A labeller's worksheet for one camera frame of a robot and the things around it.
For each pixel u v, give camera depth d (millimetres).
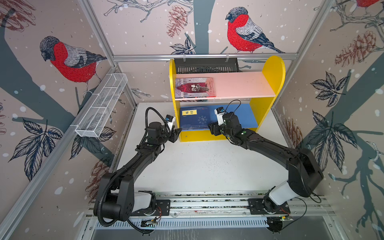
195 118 890
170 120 743
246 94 687
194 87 714
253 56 928
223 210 730
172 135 760
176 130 827
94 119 715
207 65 959
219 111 742
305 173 439
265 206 670
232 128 644
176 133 776
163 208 732
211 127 764
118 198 412
